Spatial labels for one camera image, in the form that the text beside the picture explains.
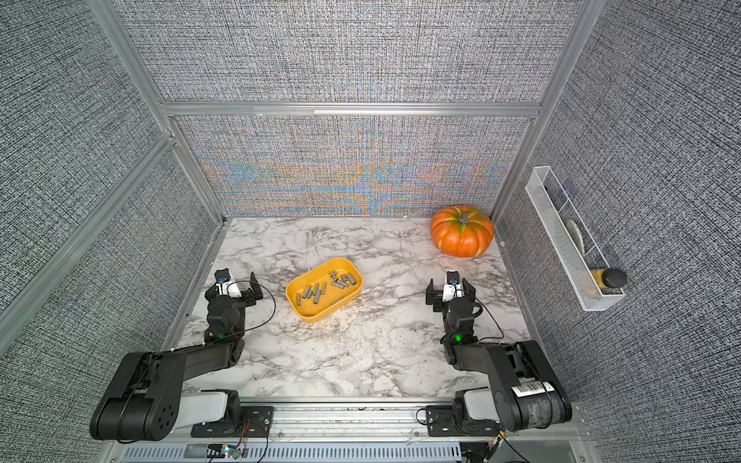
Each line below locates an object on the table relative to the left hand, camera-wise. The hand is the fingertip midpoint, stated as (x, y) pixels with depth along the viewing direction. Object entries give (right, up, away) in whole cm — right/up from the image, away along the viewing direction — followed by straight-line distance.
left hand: (240, 273), depth 86 cm
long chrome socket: (+32, -4, +14) cm, 35 cm away
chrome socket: (+28, -5, +13) cm, 32 cm away
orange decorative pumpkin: (+71, +13, +14) cm, 73 cm away
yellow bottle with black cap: (+90, +2, -25) cm, 93 cm away
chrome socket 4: (+23, -6, +12) cm, 27 cm away
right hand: (+63, 0, +1) cm, 63 cm away
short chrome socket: (+26, -2, +15) cm, 30 cm away
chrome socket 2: (+18, -8, +11) cm, 22 cm away
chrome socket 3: (+15, -10, +10) cm, 20 cm away
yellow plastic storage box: (+24, -7, +12) cm, 27 cm away
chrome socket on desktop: (+21, -8, +11) cm, 25 cm away
